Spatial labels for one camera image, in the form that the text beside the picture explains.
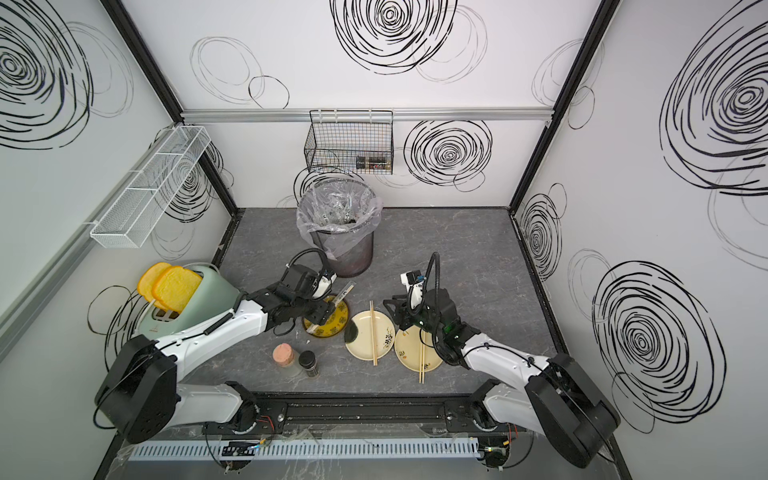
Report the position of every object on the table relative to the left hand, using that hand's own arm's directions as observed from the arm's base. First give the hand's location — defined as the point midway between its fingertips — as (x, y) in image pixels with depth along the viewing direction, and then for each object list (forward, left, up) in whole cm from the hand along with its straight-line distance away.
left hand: (324, 303), depth 87 cm
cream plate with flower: (-7, -18, -6) cm, 20 cm away
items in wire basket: (+33, -14, +26) cm, 44 cm away
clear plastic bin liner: (+27, -2, +11) cm, 29 cm away
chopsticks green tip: (-7, -15, -5) cm, 17 cm away
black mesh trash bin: (+12, -7, +9) cm, 17 cm away
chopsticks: (+6, -5, -4) cm, 9 cm away
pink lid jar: (-16, +7, +3) cm, 18 cm away
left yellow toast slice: (-3, +42, +14) cm, 45 cm away
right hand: (-2, -19, +6) cm, 20 cm away
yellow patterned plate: (-3, -3, -6) cm, 7 cm away
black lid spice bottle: (-17, +1, +2) cm, 17 cm away
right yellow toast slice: (-3, +36, +12) cm, 38 cm away
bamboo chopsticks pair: (-15, -29, -5) cm, 33 cm away
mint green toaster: (-2, +29, +6) cm, 30 cm away
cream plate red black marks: (-9, -25, -8) cm, 28 cm away
